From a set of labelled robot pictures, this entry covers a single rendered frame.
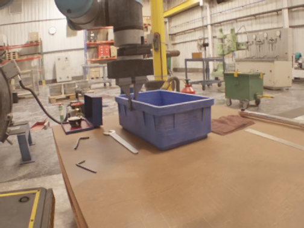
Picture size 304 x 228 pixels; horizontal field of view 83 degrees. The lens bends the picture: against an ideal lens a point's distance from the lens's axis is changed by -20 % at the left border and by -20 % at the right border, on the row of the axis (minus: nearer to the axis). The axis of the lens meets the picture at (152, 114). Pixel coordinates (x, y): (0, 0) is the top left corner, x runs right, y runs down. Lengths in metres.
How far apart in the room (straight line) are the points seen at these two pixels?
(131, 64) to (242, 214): 0.47
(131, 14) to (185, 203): 0.48
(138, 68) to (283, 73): 5.68
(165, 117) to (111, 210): 0.28
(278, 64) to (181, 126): 5.51
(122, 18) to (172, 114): 0.29
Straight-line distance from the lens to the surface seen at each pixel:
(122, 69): 0.59
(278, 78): 5.97
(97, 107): 0.79
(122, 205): 0.36
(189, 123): 0.58
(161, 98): 0.84
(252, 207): 0.36
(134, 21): 0.60
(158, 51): 4.36
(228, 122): 0.75
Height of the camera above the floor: 0.69
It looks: 13 degrees down
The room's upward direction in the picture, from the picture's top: 3 degrees counter-clockwise
